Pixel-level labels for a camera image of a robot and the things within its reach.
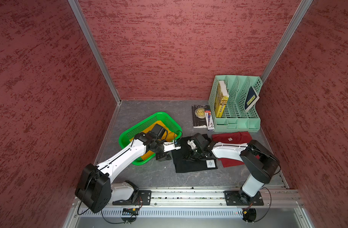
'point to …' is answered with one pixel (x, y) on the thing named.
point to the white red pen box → (209, 121)
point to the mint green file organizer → (232, 99)
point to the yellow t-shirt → (170, 136)
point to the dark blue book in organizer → (252, 99)
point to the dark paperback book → (198, 116)
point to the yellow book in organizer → (222, 99)
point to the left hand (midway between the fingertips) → (166, 155)
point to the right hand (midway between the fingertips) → (184, 161)
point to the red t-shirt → (235, 137)
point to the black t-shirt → (182, 166)
